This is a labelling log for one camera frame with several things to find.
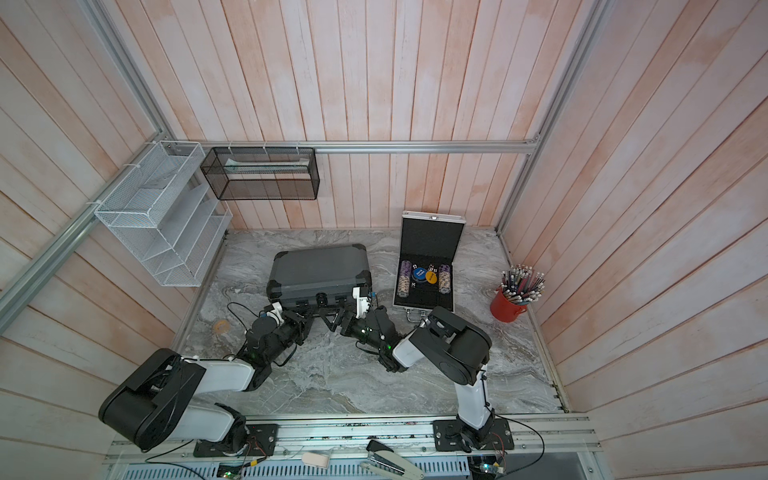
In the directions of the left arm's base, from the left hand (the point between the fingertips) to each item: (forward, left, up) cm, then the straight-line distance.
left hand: (319, 309), depth 87 cm
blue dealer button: (+19, -32, -7) cm, 38 cm away
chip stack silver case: (+12, -40, -5) cm, 42 cm away
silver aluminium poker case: (+24, -35, +1) cm, 42 cm away
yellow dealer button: (+18, -36, -8) cm, 41 cm away
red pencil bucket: (+1, -56, -2) cm, 56 cm away
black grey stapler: (-36, -18, -7) cm, 41 cm away
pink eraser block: (-36, -3, -8) cm, 37 cm away
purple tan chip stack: (+11, -26, -6) cm, 29 cm away
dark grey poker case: (+9, +1, +5) cm, 10 cm away
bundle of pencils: (+6, -60, +5) cm, 61 cm away
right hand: (-2, -2, +1) cm, 3 cm away
